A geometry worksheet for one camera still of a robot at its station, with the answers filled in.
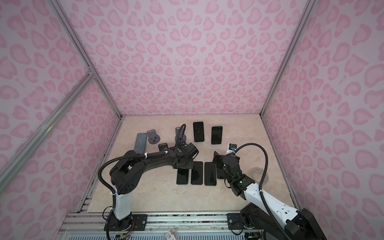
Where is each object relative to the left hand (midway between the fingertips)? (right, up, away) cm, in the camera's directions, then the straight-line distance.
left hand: (188, 164), depth 93 cm
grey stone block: (-33, +12, +7) cm, 36 cm away
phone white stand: (+6, +20, +5) cm, 22 cm away
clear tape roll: (+41, -5, -5) cm, 42 cm away
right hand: (+19, +9, -9) cm, 23 cm away
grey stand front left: (-16, +12, -2) cm, 20 cm away
